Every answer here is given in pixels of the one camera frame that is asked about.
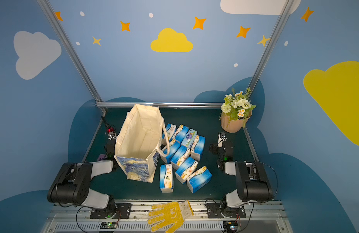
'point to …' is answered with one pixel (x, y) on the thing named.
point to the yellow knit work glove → (170, 214)
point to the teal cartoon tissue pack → (189, 138)
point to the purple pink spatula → (101, 156)
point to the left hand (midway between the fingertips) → (122, 139)
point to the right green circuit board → (231, 226)
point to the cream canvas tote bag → (138, 142)
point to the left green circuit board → (108, 225)
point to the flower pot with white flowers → (236, 110)
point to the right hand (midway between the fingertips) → (220, 140)
